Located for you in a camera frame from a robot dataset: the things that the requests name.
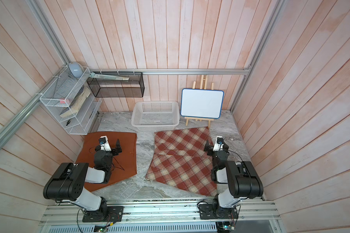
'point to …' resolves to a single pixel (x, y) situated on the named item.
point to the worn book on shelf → (83, 93)
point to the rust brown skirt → (124, 164)
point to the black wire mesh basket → (134, 87)
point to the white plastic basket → (155, 115)
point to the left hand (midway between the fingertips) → (112, 141)
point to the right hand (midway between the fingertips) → (215, 139)
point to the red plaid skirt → (180, 160)
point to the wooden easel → (205, 81)
